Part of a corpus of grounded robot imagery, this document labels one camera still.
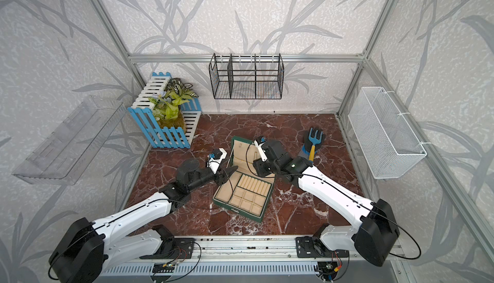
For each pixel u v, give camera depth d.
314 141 1.05
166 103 0.88
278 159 0.58
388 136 0.63
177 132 0.95
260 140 0.69
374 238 0.38
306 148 1.02
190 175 0.60
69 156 0.68
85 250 0.39
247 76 1.06
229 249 0.75
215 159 0.65
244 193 0.86
